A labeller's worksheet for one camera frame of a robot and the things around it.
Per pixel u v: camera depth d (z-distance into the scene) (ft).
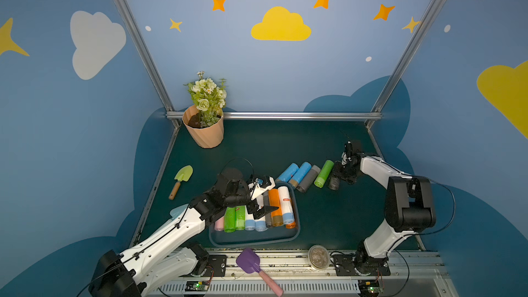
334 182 3.10
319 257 2.36
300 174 3.15
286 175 3.15
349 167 2.45
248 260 2.46
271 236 2.68
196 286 2.33
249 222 2.68
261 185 1.98
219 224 2.67
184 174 3.23
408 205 1.58
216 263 2.46
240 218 2.69
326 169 3.23
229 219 2.69
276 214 2.62
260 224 2.62
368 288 2.35
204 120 3.23
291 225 2.68
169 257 1.88
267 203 2.80
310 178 3.17
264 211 2.08
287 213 2.61
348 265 2.45
